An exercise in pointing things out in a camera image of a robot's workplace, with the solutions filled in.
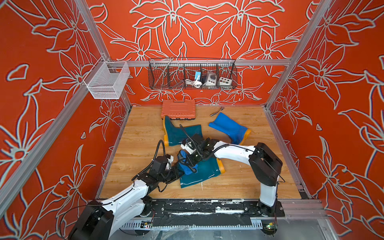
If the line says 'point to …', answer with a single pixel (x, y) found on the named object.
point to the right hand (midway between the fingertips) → (184, 162)
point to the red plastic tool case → (180, 109)
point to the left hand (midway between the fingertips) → (184, 172)
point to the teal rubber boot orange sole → (207, 169)
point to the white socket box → (225, 83)
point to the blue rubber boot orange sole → (238, 134)
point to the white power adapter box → (211, 80)
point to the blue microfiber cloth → (184, 164)
